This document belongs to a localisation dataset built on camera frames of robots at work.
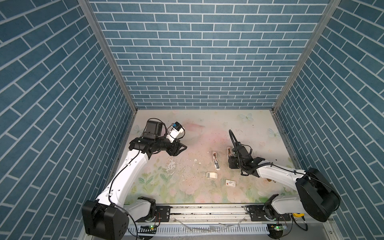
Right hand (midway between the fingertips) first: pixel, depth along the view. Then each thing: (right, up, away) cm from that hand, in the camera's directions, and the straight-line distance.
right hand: (230, 158), depth 91 cm
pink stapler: (-9, -2, 0) cm, 9 cm away
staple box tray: (-12, -9, -4) cm, 15 cm away
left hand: (-28, +12, -15) cm, 34 cm away
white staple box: (-2, -11, -8) cm, 14 cm away
